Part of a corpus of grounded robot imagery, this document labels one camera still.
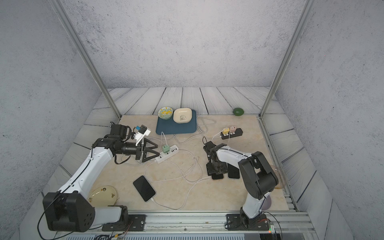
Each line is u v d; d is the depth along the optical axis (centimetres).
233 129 102
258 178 47
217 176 86
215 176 85
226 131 104
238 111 119
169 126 114
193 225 73
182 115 118
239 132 108
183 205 78
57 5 70
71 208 40
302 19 74
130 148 65
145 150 64
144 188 85
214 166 77
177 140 105
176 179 88
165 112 119
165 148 94
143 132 66
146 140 74
